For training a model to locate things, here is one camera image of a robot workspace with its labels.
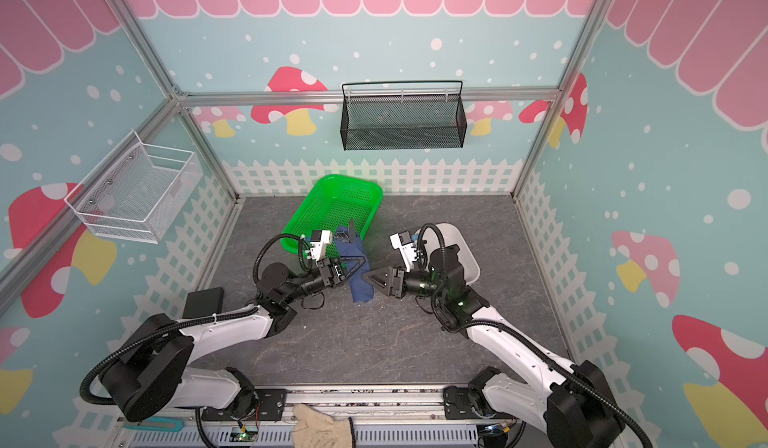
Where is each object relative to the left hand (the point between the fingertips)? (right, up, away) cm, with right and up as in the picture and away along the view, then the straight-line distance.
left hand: (366, 268), depth 70 cm
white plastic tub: (+26, +7, +31) cm, 41 cm away
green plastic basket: (-18, +19, +47) cm, 54 cm away
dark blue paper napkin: (-1, -3, -1) cm, 3 cm away
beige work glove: (-12, -39, +1) cm, 41 cm away
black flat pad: (-53, -14, +22) cm, 59 cm away
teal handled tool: (-51, -38, +2) cm, 64 cm away
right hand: (0, -2, -2) cm, 3 cm away
